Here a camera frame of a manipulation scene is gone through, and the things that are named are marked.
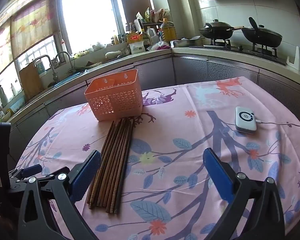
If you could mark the yellow cooking oil bottle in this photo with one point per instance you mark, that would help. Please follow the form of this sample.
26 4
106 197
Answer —
167 31

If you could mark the white power bank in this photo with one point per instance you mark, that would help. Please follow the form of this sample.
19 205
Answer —
245 119

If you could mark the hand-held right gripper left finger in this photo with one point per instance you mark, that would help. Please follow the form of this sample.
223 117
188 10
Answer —
86 173

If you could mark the bundle of wooden chopsticks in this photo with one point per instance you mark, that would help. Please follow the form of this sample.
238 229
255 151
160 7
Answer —
112 165

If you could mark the white plastic jug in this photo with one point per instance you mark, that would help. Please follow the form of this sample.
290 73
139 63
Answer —
152 37

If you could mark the snack bags on shelf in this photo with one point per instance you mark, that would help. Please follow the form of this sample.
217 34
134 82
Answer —
153 13

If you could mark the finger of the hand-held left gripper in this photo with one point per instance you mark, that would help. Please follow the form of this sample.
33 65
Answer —
32 170
15 186

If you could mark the pink floral printed tablecloth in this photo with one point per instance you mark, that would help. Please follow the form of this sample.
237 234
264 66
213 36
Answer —
180 120

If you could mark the angular chrome faucet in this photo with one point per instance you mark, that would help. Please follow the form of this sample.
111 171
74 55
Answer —
46 60

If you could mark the yellow label package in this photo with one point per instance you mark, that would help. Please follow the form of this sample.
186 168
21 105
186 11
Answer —
134 38

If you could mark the orange plastic basket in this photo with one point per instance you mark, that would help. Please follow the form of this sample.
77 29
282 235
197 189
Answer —
115 97

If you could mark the grey kitchen counter cabinets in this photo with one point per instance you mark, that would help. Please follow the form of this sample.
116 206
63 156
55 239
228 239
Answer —
190 68

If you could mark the metal tray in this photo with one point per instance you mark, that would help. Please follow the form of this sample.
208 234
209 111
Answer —
185 42

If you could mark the wooden cutting board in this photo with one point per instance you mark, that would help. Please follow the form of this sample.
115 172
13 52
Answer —
31 82

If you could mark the white thermos bottle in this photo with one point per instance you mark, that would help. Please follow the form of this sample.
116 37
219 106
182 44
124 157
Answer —
2 96

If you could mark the black wok with lid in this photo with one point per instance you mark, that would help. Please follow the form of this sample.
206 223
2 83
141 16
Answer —
262 37

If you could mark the kitchen window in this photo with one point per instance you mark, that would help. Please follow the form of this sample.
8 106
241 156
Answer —
87 15

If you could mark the printed window shade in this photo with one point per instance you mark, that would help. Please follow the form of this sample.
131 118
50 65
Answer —
32 27

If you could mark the white cutting board rack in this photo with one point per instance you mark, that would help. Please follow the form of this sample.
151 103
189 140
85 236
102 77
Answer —
296 60

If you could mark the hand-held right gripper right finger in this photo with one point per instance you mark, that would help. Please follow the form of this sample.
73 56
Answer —
217 175

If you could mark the curved chrome faucet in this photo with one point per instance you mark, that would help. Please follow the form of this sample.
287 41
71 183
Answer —
63 55

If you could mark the white carton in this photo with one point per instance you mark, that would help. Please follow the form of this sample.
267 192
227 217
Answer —
136 48

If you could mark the brown cardboard sheet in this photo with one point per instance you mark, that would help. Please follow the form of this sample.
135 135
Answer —
136 5

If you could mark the gas stove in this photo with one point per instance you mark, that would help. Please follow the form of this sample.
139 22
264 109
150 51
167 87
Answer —
242 50

